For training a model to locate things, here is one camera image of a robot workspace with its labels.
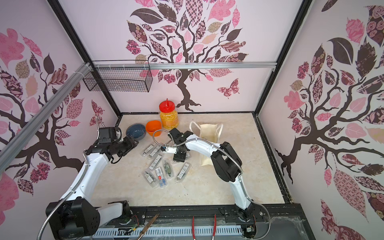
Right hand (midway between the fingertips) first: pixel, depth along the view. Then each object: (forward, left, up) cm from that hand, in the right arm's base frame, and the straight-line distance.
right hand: (178, 153), depth 92 cm
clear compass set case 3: (-11, -3, -4) cm, 12 cm away
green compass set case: (-9, +6, -4) cm, 11 cm away
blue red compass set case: (-16, +9, -5) cm, 19 cm away
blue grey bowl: (+21, +32, -2) cm, 38 cm away
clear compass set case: (+5, +21, -3) cm, 22 cm away
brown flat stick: (-38, +13, -3) cm, 40 cm away
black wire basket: (+41, +37, +30) cm, 63 cm away
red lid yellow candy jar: (+25, +7, +9) cm, 27 cm away
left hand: (-2, +22, +12) cm, 25 cm away
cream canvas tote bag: (+13, -22, +4) cm, 26 cm away
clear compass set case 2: (+6, +14, -3) cm, 15 cm away
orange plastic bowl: (+24, +20, 0) cm, 31 cm away
